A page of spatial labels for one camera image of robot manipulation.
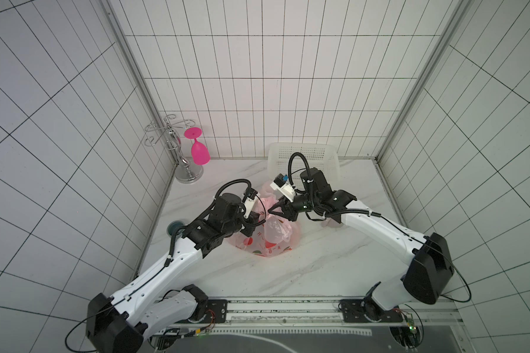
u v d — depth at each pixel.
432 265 0.41
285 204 0.66
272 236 0.74
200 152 1.00
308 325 0.72
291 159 0.62
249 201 0.65
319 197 0.60
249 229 0.65
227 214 0.54
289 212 0.65
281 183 0.66
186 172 1.11
